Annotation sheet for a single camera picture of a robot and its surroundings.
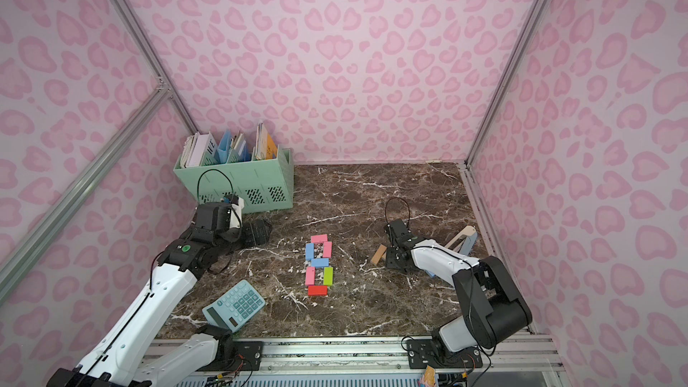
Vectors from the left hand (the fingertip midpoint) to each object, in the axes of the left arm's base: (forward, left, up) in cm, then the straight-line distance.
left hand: (259, 225), depth 78 cm
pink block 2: (-9, -13, -18) cm, 24 cm away
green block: (-8, -19, -19) cm, 28 cm away
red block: (-12, -16, -20) cm, 28 cm away
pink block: (+1, -18, -18) cm, 26 cm away
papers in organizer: (+27, +24, +6) cm, 37 cm away
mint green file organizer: (+19, +4, -4) cm, 19 cm away
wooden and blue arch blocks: (+1, -65, -17) cm, 67 cm away
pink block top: (+5, -15, -18) cm, 24 cm away
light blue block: (-3, -15, -19) cm, 25 cm away
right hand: (-3, -42, -20) cm, 47 cm away
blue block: (+1, -12, -19) cm, 22 cm away
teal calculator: (-18, +8, -17) cm, 26 cm away
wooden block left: (0, -36, -18) cm, 41 cm away
